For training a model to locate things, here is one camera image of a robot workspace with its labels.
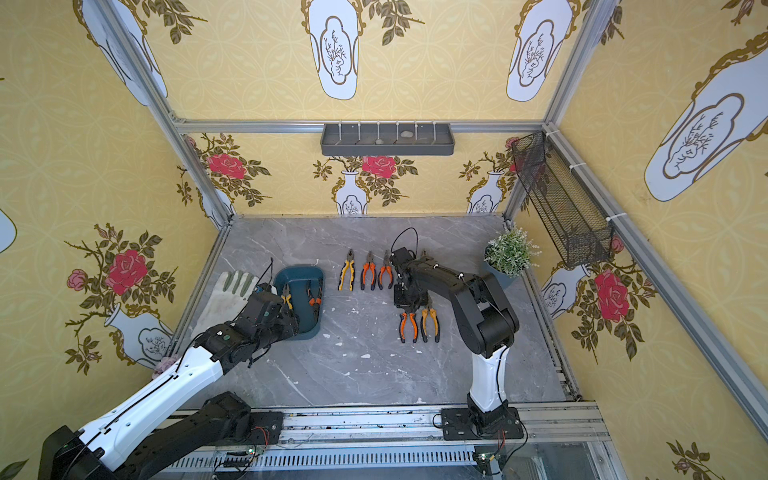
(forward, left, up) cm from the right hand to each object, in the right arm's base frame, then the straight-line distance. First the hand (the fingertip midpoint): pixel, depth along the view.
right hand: (405, 306), depth 96 cm
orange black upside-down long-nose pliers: (-1, +29, +3) cm, 29 cm away
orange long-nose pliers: (+12, +8, +2) cm, 15 cm away
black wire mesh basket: (+12, -49, +23) cm, 55 cm away
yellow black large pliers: (+15, +20, +2) cm, 25 cm away
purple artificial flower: (-25, +59, +13) cm, 65 cm away
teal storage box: (+9, +38, +1) cm, 39 cm away
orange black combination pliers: (-5, +1, +1) cm, 6 cm away
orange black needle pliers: (+12, +14, +2) cm, 18 cm away
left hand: (-11, +30, +11) cm, 34 cm away
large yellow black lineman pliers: (-5, -9, +1) cm, 11 cm away
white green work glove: (-2, +58, +2) cm, 58 cm away
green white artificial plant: (+11, -31, +16) cm, 37 cm away
